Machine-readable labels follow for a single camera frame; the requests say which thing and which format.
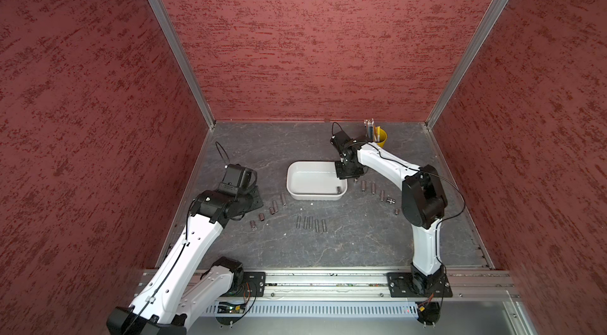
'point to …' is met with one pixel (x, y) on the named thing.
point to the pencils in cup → (371, 132)
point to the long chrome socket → (284, 199)
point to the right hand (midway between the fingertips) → (346, 178)
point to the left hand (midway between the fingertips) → (255, 204)
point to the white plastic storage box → (314, 181)
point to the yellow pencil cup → (382, 137)
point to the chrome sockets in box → (338, 190)
